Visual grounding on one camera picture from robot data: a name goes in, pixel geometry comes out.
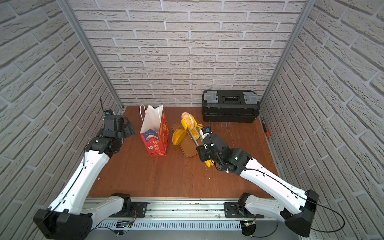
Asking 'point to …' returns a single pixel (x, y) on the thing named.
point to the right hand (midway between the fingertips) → (202, 146)
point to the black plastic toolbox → (230, 106)
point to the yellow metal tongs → (208, 163)
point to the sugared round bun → (188, 119)
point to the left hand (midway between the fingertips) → (123, 124)
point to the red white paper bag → (154, 131)
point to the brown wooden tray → (188, 145)
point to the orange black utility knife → (265, 128)
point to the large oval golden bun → (178, 136)
